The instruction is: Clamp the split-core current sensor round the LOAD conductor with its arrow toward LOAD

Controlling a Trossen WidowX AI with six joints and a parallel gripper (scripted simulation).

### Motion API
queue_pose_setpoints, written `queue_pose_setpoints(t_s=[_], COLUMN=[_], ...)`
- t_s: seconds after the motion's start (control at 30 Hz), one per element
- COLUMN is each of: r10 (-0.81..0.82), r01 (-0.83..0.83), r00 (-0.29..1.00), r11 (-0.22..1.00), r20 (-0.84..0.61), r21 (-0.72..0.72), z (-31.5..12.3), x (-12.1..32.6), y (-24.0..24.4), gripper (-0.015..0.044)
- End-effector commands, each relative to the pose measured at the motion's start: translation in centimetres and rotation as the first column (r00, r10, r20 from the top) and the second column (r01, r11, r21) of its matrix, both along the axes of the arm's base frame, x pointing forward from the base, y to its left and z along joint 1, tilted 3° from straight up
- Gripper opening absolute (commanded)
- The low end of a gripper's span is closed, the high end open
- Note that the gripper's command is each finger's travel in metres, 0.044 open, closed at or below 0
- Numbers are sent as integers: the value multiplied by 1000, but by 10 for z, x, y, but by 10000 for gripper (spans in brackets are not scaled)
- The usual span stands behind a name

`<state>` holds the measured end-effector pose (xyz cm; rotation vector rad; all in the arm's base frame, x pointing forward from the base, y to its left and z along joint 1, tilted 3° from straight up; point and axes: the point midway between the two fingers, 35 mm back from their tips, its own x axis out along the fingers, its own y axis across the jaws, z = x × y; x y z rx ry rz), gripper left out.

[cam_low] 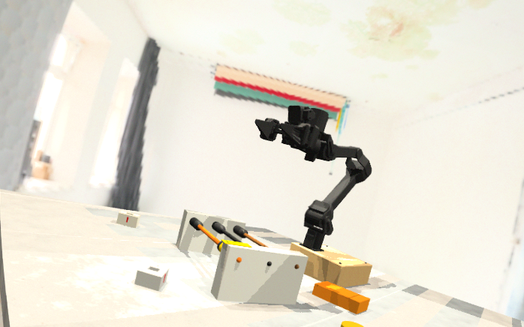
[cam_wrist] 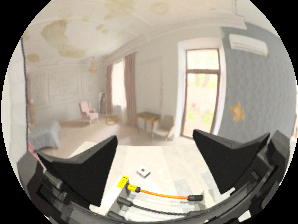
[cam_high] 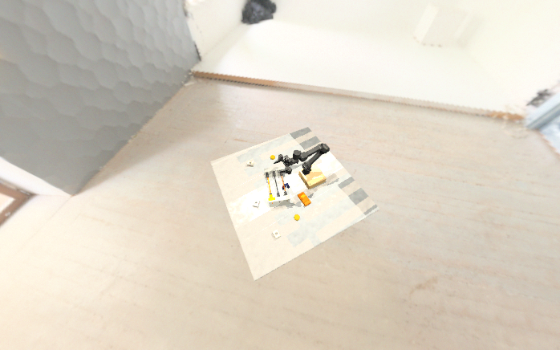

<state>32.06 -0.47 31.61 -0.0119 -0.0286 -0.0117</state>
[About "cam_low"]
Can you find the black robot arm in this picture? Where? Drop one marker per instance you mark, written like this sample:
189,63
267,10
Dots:
320,213

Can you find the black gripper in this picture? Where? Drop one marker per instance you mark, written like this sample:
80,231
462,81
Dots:
303,136

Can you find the orange rectangular bar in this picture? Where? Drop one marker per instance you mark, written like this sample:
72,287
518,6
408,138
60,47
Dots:
340,296

